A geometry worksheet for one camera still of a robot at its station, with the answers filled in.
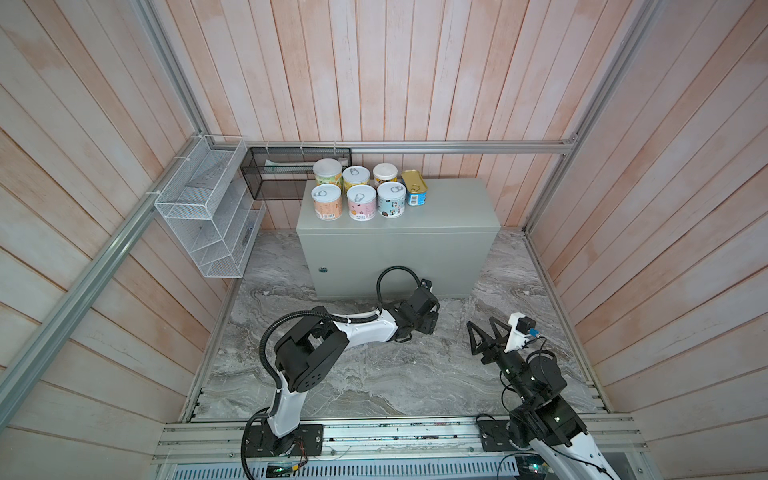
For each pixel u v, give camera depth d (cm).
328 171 76
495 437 73
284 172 88
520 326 64
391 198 73
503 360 67
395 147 96
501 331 75
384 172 77
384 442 74
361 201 72
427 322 82
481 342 67
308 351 51
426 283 82
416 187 77
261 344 46
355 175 79
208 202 69
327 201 72
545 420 57
